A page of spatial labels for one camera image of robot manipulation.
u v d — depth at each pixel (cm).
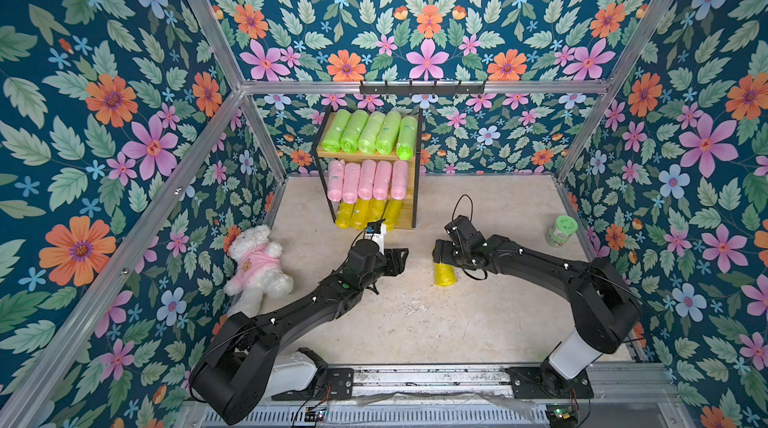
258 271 84
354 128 78
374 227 75
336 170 93
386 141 76
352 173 93
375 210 102
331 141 77
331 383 73
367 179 91
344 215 101
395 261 75
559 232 94
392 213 103
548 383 65
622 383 76
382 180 90
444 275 90
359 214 101
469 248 68
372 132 78
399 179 90
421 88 92
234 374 41
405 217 105
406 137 78
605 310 45
